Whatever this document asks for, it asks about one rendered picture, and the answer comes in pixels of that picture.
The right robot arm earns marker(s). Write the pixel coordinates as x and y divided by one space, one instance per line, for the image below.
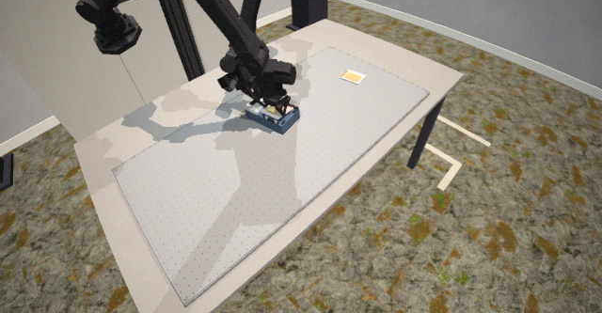
252 51

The white cassette with yellow panel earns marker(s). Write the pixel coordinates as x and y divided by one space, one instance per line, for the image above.
352 77
272 112

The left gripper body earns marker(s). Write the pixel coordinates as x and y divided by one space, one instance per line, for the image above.
246 83

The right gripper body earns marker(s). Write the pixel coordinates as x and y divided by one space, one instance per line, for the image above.
269 95

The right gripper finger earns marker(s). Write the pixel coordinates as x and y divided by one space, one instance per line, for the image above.
285 106
257 99

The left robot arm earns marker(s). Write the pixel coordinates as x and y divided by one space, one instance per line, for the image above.
230 62

